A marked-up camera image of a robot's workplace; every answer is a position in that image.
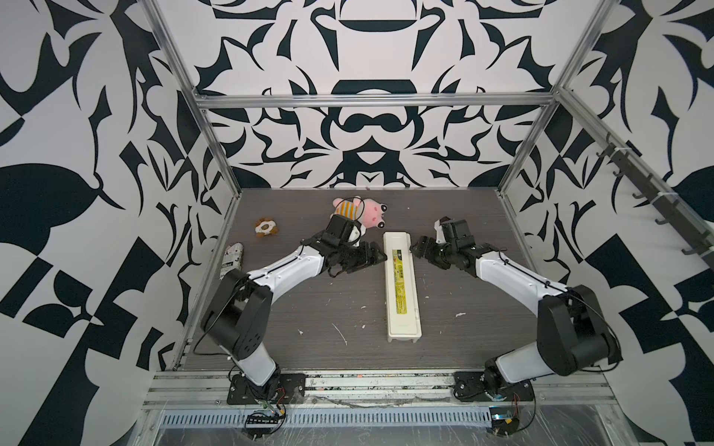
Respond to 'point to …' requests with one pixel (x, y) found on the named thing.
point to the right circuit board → (503, 422)
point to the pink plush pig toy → (372, 214)
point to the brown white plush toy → (266, 227)
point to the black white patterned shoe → (232, 258)
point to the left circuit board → (263, 422)
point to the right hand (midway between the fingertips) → (416, 246)
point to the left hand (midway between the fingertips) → (377, 255)
